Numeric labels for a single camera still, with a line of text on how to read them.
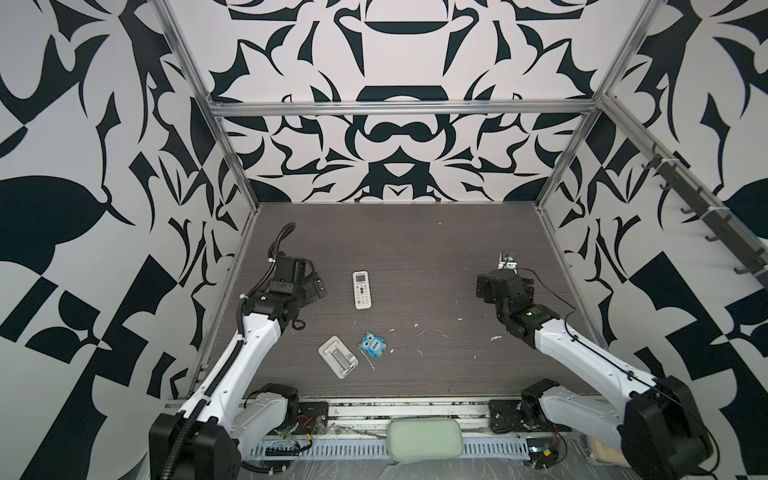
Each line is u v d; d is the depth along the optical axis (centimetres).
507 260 73
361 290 94
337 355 83
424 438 69
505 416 74
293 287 60
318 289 75
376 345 85
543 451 71
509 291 64
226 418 41
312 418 73
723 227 55
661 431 40
